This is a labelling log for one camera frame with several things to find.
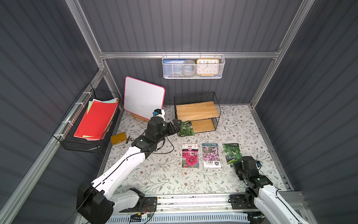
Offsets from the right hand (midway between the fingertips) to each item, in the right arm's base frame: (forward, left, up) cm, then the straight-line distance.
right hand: (236, 163), depth 87 cm
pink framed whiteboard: (+39, +63, +20) cm, 77 cm away
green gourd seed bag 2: (+8, +1, -1) cm, 8 cm away
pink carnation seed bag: (+5, +29, -1) cm, 30 cm away
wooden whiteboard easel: (+36, +72, +2) cm, 80 cm away
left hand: (+12, +38, +26) cm, 48 cm away
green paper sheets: (+24, +75, +30) cm, 84 cm away
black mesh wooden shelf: (+34, +19, +13) cm, 41 cm away
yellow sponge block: (+17, +80, +1) cm, 82 cm away
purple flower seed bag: (+6, +15, -1) cm, 16 cm away
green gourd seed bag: (+25, +31, +1) cm, 40 cm away
